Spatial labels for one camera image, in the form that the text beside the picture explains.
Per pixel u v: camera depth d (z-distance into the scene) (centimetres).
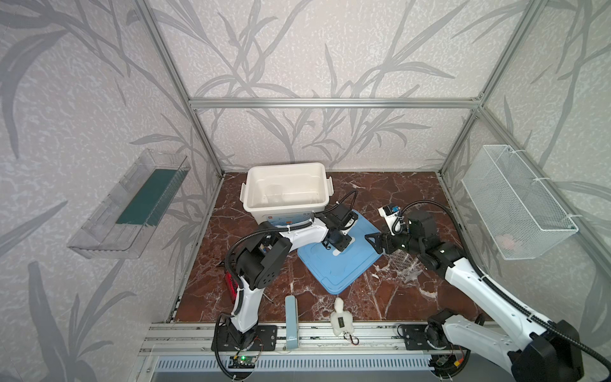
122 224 63
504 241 72
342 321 74
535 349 38
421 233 60
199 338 75
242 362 71
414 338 73
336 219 75
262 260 51
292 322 73
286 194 107
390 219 70
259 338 73
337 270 87
